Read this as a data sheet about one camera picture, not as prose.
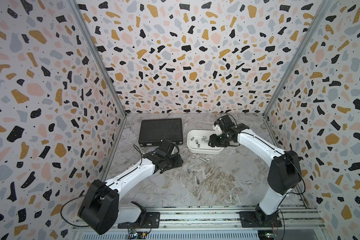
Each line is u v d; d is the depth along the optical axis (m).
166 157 0.66
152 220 0.73
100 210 0.40
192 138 1.06
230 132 0.65
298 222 0.74
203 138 1.06
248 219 0.73
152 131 1.07
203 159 0.96
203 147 1.01
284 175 0.47
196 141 1.05
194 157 0.97
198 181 0.87
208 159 0.95
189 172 0.90
